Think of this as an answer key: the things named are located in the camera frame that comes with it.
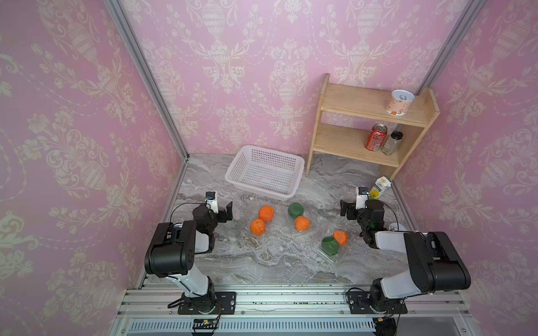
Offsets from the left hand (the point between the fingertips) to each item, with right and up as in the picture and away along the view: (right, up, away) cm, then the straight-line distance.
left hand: (222, 202), depth 95 cm
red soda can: (+66, +28, -7) cm, 73 cm away
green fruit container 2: (+46, -15, -13) cm, 50 cm away
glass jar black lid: (+73, +25, -7) cm, 77 cm away
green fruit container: (+33, -3, -1) cm, 33 cm away
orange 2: (+17, -9, -7) cm, 21 cm away
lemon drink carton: (+71, +7, 0) cm, 72 cm away
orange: (+20, -4, -3) cm, 21 cm away
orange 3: (+36, -8, -6) cm, 37 cm away
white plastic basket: (+22, +13, +18) cm, 31 cm away
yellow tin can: (+75, -9, -6) cm, 76 cm away
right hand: (+59, +2, -1) cm, 59 cm away
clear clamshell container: (+43, -4, +5) cm, 44 cm away
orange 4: (+51, -13, -9) cm, 54 cm away
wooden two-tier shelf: (+64, +39, +12) cm, 76 cm away
